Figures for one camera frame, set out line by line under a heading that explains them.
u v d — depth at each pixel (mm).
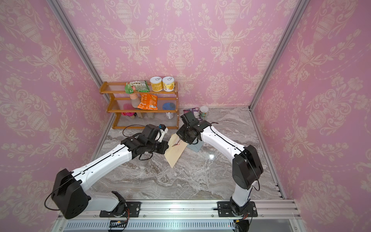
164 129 745
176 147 813
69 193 401
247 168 454
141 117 1124
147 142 614
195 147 971
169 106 1064
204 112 1104
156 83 873
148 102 994
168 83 874
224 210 740
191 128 646
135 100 958
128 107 1058
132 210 744
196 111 1163
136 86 878
